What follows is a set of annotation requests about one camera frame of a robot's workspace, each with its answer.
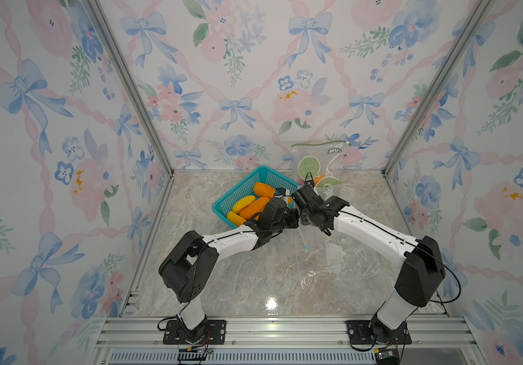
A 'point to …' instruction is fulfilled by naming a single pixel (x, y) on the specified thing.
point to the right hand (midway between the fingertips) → (315, 209)
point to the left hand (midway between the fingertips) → (304, 212)
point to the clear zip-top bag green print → (324, 163)
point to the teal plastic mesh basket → (262, 175)
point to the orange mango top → (264, 190)
